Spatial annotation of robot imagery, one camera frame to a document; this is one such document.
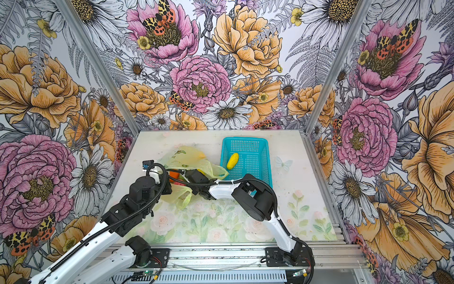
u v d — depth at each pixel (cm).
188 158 85
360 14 73
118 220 48
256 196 56
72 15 73
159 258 74
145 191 54
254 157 108
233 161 102
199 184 76
